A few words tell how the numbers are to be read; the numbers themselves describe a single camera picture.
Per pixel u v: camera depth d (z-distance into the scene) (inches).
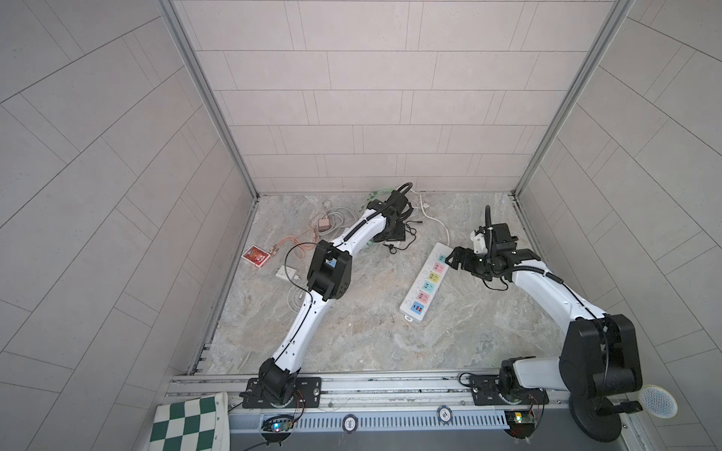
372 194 45.6
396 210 30.9
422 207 42.7
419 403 27.8
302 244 23.4
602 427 25.9
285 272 35.5
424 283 35.1
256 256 37.8
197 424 25.8
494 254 26.2
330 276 24.7
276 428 25.6
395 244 38.8
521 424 26.9
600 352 16.1
